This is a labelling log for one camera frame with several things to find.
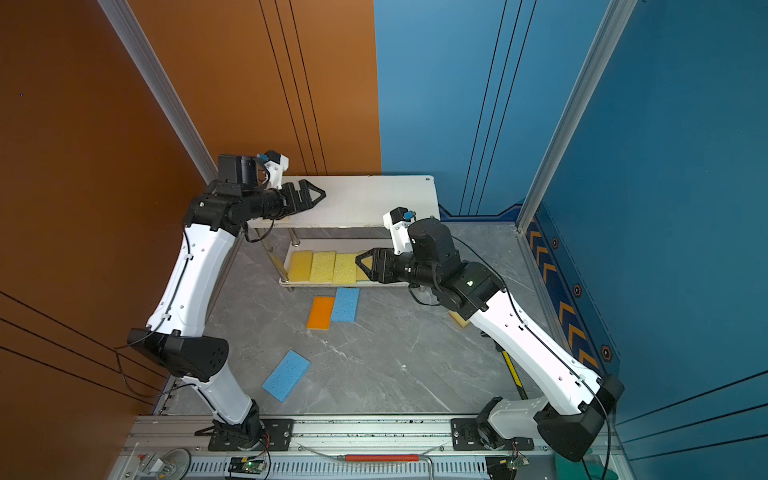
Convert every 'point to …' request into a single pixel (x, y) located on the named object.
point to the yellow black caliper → (513, 370)
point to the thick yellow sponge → (300, 264)
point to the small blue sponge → (345, 305)
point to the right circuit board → (514, 462)
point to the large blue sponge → (286, 377)
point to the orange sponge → (320, 312)
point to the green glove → (565, 469)
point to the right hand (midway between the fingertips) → (362, 260)
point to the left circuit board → (246, 465)
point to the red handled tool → (380, 457)
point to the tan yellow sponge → (462, 322)
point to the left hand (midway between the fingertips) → (314, 194)
